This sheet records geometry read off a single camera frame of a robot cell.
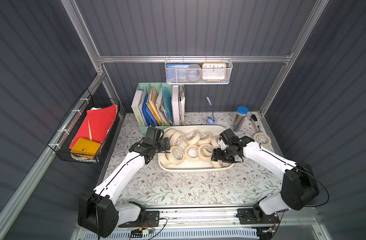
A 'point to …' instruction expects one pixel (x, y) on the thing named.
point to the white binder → (175, 104)
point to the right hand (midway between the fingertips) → (219, 158)
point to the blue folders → (148, 115)
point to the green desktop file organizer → (164, 105)
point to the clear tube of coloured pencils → (242, 112)
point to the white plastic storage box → (197, 165)
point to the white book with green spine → (135, 108)
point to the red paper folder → (95, 125)
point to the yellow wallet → (85, 146)
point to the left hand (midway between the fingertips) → (158, 142)
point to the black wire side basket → (60, 143)
